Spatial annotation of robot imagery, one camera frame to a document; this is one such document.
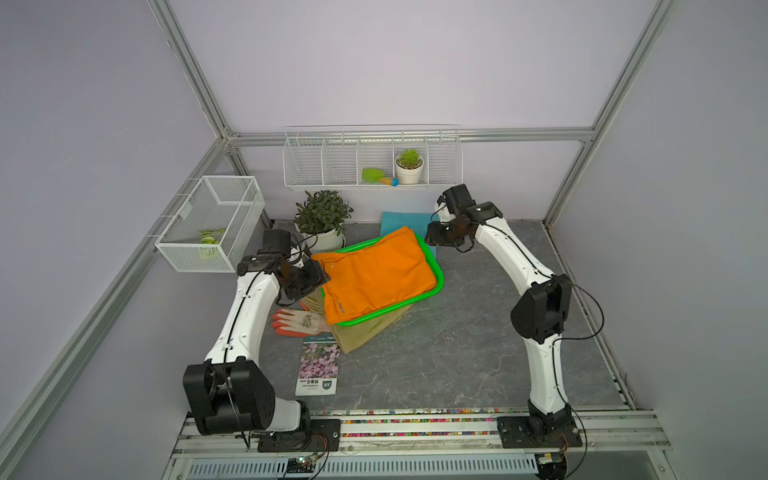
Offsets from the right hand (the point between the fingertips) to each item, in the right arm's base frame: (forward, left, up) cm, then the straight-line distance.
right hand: (430, 238), depth 92 cm
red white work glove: (-20, +42, -18) cm, 50 cm away
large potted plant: (+7, +35, +1) cm, 36 cm away
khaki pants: (-25, +24, -16) cm, 38 cm away
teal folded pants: (+24, +13, -17) cm, 32 cm away
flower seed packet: (-33, +33, -17) cm, 50 cm away
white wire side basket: (-7, +59, +13) cm, 61 cm away
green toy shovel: (+23, +19, +7) cm, 31 cm away
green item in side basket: (-11, +58, +13) cm, 60 cm away
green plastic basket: (-7, -2, -7) cm, 10 cm away
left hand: (-17, +31, +1) cm, 35 cm away
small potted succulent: (+16, +7, +15) cm, 23 cm away
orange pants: (-10, +19, -7) cm, 22 cm away
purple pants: (-18, +31, -4) cm, 36 cm away
